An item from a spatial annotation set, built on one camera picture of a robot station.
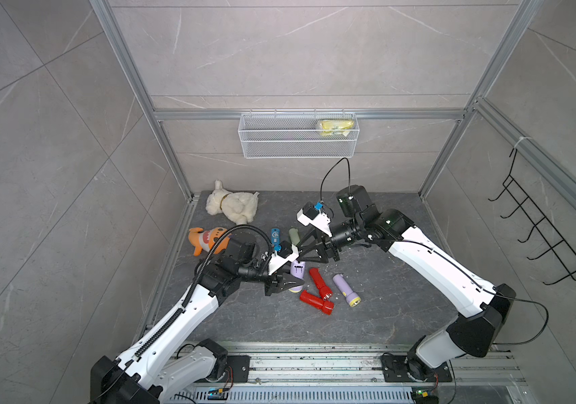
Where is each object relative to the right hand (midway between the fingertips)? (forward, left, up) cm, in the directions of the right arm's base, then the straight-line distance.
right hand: (301, 253), depth 64 cm
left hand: (-2, 0, -7) cm, 7 cm away
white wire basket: (+56, +1, -1) cm, 57 cm away
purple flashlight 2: (-1, -17, -29) cm, 34 cm away
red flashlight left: (-4, -8, -29) cm, 30 cm away
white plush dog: (+36, +23, -22) cm, 48 cm away
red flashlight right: (+1, -9, -28) cm, 30 cm away
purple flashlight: (-5, +1, 0) cm, 5 cm away
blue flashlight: (+24, +9, -28) cm, 38 cm away
